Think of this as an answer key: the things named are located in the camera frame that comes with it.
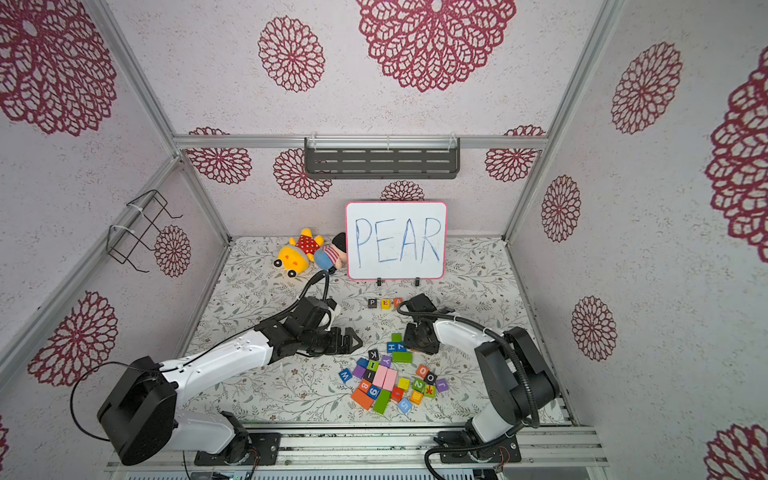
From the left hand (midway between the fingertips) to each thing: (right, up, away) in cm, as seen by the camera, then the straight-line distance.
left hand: (350, 347), depth 82 cm
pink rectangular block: (+10, -9, +2) cm, 13 cm away
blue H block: (+13, -2, +8) cm, 15 cm away
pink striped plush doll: (-9, +26, +24) cm, 37 cm away
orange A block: (+14, +10, +18) cm, 25 cm away
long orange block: (+3, -14, -1) cm, 14 cm away
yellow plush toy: (-22, +26, +22) cm, 41 cm away
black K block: (+6, -4, +7) cm, 10 cm away
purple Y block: (+10, -5, +5) cm, 13 cm away
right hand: (+17, -1, +10) cm, 20 cm away
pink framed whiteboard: (+14, +31, +20) cm, 39 cm away
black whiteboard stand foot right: (+21, +17, +24) cm, 36 cm away
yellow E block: (+10, +10, +18) cm, 23 cm away
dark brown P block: (+5, +10, +18) cm, 21 cm away
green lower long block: (+9, -15, -1) cm, 17 cm away
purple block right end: (+26, -11, +1) cm, 28 cm away
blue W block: (-2, -9, +3) cm, 10 cm away
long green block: (+15, -5, +7) cm, 17 cm away
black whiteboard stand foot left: (+8, +17, +23) cm, 30 cm away
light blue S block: (+15, -15, -3) cm, 21 cm away
